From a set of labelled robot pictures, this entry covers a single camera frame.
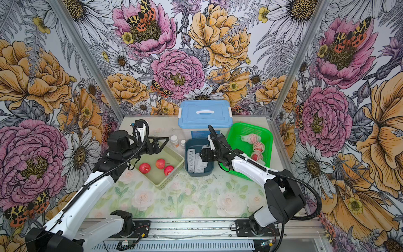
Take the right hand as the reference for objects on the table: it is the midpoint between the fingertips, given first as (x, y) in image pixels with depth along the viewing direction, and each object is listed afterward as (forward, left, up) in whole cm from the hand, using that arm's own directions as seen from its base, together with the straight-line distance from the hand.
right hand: (206, 157), depth 87 cm
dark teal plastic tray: (+14, +6, -7) cm, 16 cm away
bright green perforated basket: (-18, -10, +18) cm, 27 cm away
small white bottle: (+14, +14, -4) cm, 21 cm away
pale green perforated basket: (-1, +34, -4) cm, 35 cm away
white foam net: (-2, +4, -6) cm, 7 cm away
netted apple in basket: (+15, -29, -4) cm, 32 cm away
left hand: (-1, +20, +16) cm, 25 cm away
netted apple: (0, +26, -6) cm, 27 cm away
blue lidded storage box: (+24, +6, +8) cm, 26 cm away
